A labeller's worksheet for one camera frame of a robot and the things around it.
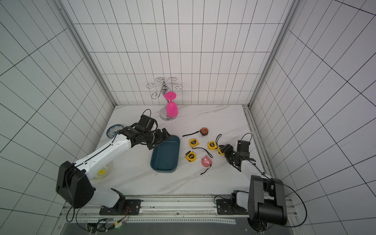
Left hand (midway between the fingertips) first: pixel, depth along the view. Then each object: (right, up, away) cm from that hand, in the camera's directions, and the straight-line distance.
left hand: (164, 142), depth 81 cm
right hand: (+33, -6, +10) cm, 35 cm away
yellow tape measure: (+30, -4, +14) cm, 33 cm away
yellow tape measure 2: (+15, -10, +9) cm, 20 cm away
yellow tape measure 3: (+34, -8, +11) cm, 37 cm away
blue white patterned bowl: (-40, +5, +19) cm, 44 cm away
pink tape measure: (+25, -13, +7) cm, 29 cm away
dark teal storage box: (-1, -11, +7) cm, 13 cm away
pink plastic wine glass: (+3, +21, +12) cm, 24 cm away
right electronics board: (+47, -36, -14) cm, 61 cm away
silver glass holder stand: (-1, +34, +12) cm, 36 cm away
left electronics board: (-19, -36, -14) cm, 43 cm away
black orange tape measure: (+25, +4, +19) cm, 31 cm away
